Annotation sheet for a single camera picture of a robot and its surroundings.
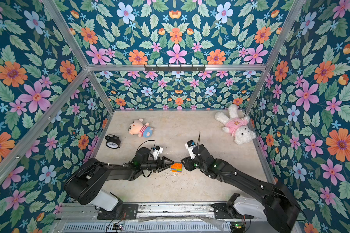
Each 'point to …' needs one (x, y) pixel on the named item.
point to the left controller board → (117, 226)
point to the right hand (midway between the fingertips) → (184, 159)
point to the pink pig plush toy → (137, 127)
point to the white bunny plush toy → (236, 126)
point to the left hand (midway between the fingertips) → (173, 164)
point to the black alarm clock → (113, 141)
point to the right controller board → (237, 227)
